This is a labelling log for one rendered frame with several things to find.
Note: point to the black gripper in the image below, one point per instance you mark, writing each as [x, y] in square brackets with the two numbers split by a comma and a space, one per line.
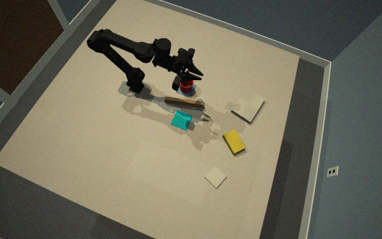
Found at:
[182, 75]

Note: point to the beige flat square slab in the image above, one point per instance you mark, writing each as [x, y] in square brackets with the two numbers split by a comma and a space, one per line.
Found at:
[215, 176]

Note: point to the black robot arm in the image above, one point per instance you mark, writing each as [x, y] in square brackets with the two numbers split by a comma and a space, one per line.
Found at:
[100, 42]

